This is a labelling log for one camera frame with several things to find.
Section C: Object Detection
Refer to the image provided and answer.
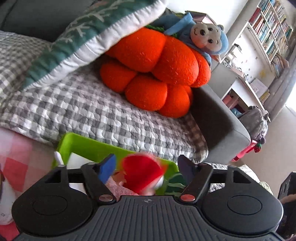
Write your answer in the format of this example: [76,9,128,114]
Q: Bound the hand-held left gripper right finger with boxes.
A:
[177,154,255,202]

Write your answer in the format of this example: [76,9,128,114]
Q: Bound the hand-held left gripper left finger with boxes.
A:
[45,153,117,204]

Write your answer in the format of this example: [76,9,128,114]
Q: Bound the watermelon plush ball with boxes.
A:
[164,172,188,195]

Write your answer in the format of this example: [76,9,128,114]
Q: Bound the pink fluffy cloth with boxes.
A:
[105,177,139,200]

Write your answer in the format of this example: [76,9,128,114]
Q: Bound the red plush toy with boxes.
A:
[114,153,168,195]

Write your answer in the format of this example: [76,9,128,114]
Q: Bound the green plastic bin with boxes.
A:
[51,132,180,195]

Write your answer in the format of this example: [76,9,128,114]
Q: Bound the grey quilted blanket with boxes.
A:
[208,162,274,195]

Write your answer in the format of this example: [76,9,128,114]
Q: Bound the grey checkered quilt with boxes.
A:
[0,30,209,163]

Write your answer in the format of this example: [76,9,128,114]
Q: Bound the grey sofa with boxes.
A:
[0,0,252,163]

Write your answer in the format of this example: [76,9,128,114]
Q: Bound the grey backpack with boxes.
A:
[239,105,270,142]

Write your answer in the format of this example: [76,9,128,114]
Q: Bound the small orange pumpkin cushion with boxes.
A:
[100,58,194,119]

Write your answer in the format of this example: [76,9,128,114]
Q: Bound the pink checkered tablecloth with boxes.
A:
[0,127,63,237]

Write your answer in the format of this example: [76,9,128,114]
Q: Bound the white shelf unit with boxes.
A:
[217,41,271,117]

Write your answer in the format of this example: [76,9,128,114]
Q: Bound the large orange pumpkin cushion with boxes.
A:
[105,26,211,88]

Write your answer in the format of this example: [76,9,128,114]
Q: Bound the blue monkey plush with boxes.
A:
[151,12,229,67]

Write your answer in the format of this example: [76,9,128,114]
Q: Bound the green and white pillow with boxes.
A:
[22,0,168,90]

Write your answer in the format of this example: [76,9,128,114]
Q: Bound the white bookshelf with books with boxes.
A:
[248,0,294,78]

